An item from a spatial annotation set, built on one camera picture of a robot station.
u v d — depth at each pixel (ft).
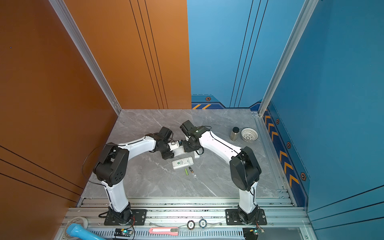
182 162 2.99
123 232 2.32
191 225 2.34
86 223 2.37
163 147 2.68
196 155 3.09
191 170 2.92
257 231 2.28
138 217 2.41
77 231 2.15
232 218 2.38
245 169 1.59
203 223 2.36
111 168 1.63
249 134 3.41
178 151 3.07
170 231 2.28
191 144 2.38
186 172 2.91
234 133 3.19
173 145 2.80
